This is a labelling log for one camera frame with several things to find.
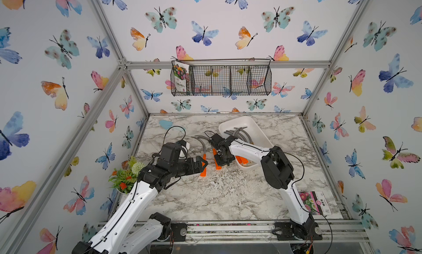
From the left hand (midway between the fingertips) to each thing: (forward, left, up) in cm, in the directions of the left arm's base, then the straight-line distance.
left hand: (201, 164), depth 74 cm
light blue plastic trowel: (+42, +28, -19) cm, 54 cm away
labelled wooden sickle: (+35, -22, -19) cm, 45 cm away
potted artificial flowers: (-5, +34, -3) cm, 35 cm away
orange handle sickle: (+4, 0, -19) cm, 19 cm away
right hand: (+12, -11, -19) cm, 24 cm away
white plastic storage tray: (+26, -33, -17) cm, 46 cm away
